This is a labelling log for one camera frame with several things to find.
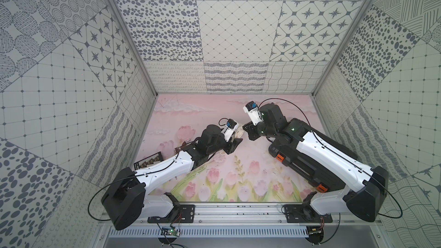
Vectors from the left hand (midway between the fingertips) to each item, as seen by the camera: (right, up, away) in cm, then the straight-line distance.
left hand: (236, 130), depth 78 cm
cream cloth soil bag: (+1, 0, -2) cm, 2 cm away
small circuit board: (-28, -41, -8) cm, 50 cm away
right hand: (+4, +1, -3) cm, 5 cm away
